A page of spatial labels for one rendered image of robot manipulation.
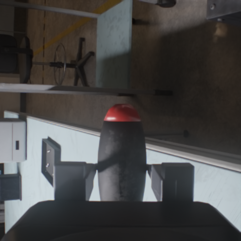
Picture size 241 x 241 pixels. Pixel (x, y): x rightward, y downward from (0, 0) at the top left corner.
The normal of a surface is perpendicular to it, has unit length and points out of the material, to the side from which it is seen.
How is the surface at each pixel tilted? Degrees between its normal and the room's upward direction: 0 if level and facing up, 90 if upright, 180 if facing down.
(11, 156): 90
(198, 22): 0
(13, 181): 90
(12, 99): 90
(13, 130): 90
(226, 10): 0
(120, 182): 58
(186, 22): 0
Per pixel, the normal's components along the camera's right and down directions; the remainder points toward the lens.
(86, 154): -0.89, 0.00
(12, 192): 0.45, 0.05
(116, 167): -0.22, -0.01
